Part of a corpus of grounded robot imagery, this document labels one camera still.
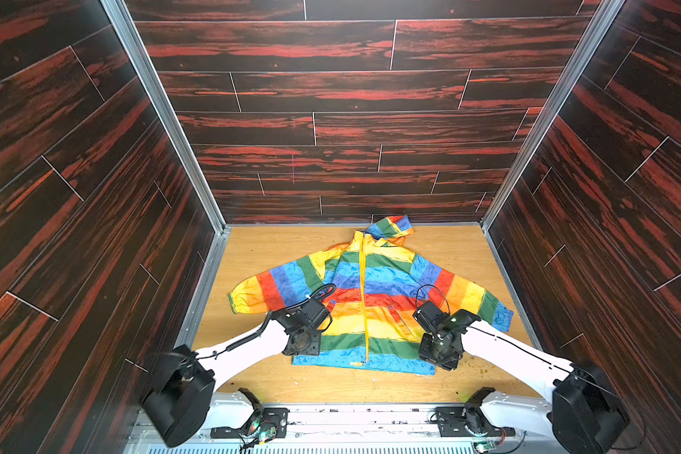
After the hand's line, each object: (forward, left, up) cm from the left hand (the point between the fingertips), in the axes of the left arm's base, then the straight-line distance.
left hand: (312, 346), depth 85 cm
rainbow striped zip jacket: (+15, -26, -2) cm, 30 cm away
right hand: (-1, -36, -1) cm, 36 cm away
